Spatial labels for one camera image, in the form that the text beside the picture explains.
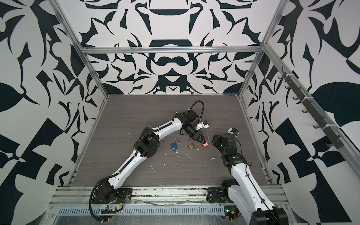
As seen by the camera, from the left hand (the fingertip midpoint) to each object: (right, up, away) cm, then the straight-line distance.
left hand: (205, 140), depth 92 cm
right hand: (+5, +4, -7) cm, 10 cm away
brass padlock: (-9, -3, +2) cm, 10 cm away
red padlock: (+1, -2, 0) cm, 2 cm away
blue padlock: (-20, -3, 0) cm, 20 cm away
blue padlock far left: (-27, +3, -24) cm, 36 cm away
